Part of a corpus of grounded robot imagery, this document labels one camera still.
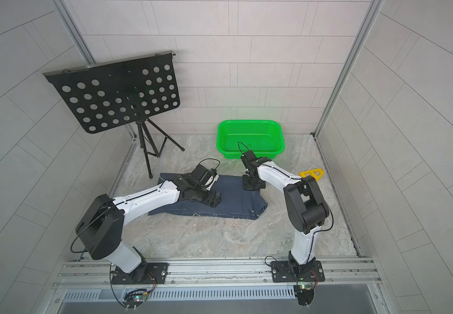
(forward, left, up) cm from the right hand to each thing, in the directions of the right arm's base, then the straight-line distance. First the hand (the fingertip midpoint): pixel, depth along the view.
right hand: (249, 186), depth 94 cm
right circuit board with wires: (-42, -16, -3) cm, 45 cm away
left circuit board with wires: (-41, +43, +2) cm, 59 cm away
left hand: (-7, +14, +4) cm, 16 cm away
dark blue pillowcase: (-7, +7, -1) cm, 9 cm away
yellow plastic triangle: (+6, -35, -2) cm, 36 cm away
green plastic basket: (+32, -12, +1) cm, 34 cm away
